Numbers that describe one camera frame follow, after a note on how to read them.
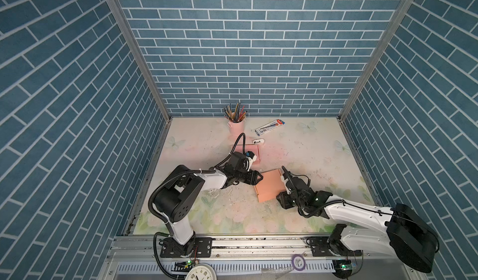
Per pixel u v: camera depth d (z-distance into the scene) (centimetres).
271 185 90
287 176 77
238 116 108
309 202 64
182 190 48
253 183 81
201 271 65
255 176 82
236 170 76
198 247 74
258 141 107
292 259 71
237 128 109
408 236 42
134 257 72
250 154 86
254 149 104
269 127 115
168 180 45
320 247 73
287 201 76
